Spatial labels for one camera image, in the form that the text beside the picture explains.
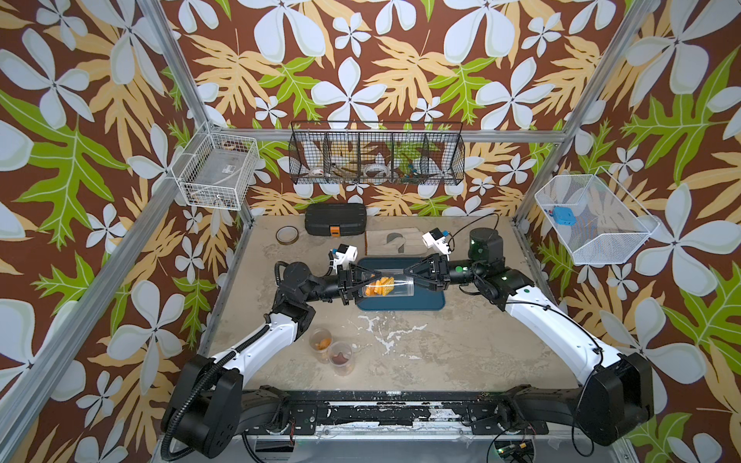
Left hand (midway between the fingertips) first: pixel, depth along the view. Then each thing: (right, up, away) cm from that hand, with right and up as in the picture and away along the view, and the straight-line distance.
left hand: (380, 281), depth 66 cm
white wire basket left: (-49, +32, +21) cm, 62 cm away
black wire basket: (0, +41, +32) cm, 52 cm away
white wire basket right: (+63, +13, +12) cm, 66 cm away
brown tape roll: (-36, +13, +49) cm, 62 cm away
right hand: (+7, 0, +1) cm, 7 cm away
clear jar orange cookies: (-17, -19, +16) cm, 30 cm away
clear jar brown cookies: (-10, -23, +12) cm, 28 cm away
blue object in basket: (+57, +18, +20) cm, 63 cm away
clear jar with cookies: (+2, -1, 0) cm, 2 cm away
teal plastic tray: (+16, -9, +27) cm, 33 cm away
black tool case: (-17, +19, +50) cm, 56 cm away
